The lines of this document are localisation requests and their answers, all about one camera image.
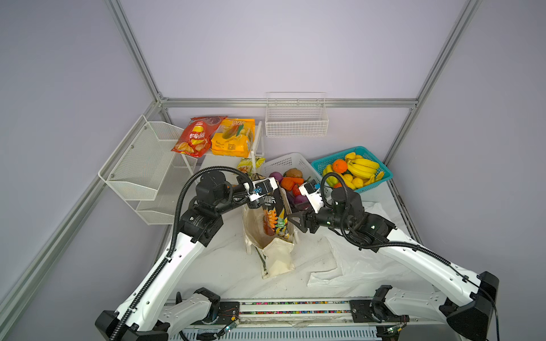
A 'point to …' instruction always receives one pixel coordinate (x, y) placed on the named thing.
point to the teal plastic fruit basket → (324, 165)
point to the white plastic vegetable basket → (290, 160)
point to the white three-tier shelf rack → (255, 153)
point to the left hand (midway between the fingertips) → (270, 177)
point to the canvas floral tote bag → (275, 254)
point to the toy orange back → (340, 165)
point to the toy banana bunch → (361, 168)
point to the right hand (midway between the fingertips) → (290, 211)
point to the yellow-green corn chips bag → (245, 164)
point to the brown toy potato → (293, 172)
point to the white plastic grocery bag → (327, 264)
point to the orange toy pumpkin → (288, 182)
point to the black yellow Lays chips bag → (275, 214)
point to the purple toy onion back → (277, 175)
